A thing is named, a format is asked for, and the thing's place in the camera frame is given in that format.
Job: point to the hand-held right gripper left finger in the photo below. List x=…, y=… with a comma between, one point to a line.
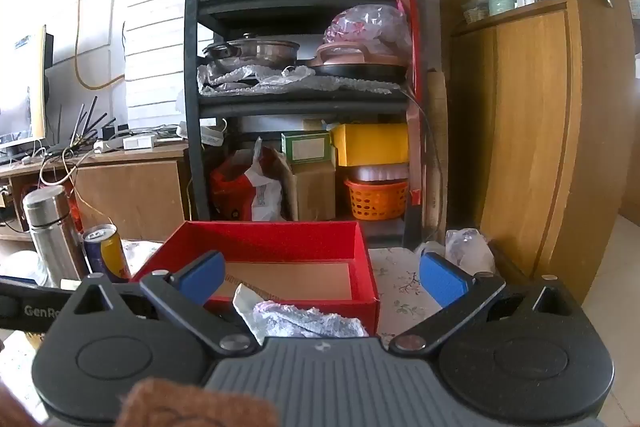
x=202, y=274

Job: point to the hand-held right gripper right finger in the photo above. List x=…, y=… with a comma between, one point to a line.
x=442, y=279

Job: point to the red cardboard box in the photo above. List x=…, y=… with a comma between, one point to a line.
x=280, y=239

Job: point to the white plastic wrap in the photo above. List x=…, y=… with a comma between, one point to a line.
x=300, y=319

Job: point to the clear crumpled plastic bag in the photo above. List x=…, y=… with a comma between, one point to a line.
x=467, y=249

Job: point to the floral tablecloth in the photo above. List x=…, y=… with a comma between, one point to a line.
x=400, y=287

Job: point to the stainless steel thermos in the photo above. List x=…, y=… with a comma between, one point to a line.
x=50, y=232

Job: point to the red and white plastic bag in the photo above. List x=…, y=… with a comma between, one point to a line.
x=250, y=194

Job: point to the blue and yellow drink can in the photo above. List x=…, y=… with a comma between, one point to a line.
x=110, y=254

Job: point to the orange plastic basket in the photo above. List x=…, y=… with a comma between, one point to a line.
x=375, y=202

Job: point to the wooden media cabinet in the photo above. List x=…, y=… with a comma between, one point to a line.
x=125, y=187

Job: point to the brown cardboard box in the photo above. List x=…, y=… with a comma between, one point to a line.
x=312, y=192

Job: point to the white power adapter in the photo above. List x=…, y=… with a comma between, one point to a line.
x=139, y=142

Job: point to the yellow box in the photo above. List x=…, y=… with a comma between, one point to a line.
x=372, y=144

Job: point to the green carton box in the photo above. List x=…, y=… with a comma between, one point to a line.
x=305, y=147

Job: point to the tall wooden cabinet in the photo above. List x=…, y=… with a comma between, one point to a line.
x=530, y=132

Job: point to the black router with antennas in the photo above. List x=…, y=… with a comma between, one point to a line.
x=90, y=122

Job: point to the flat screen monitor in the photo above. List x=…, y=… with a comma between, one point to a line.
x=20, y=97

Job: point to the black shelf rack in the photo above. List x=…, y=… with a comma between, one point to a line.
x=192, y=57

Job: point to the bubble wrap sheet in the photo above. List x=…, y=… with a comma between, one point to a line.
x=320, y=84

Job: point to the stainless steel pot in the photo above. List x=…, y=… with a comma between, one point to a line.
x=260, y=52

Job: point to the black pan with pink lid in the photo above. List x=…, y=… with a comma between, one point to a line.
x=350, y=62

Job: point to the pink printed plastic bag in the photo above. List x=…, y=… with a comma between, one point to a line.
x=365, y=24

